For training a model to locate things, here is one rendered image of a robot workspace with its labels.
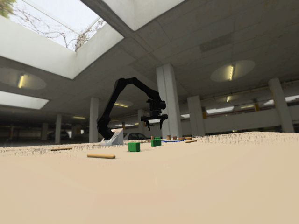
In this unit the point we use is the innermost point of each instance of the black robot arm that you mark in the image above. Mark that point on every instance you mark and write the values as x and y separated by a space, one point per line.
119 86

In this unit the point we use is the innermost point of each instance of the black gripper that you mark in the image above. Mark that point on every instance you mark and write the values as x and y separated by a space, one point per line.
162 117

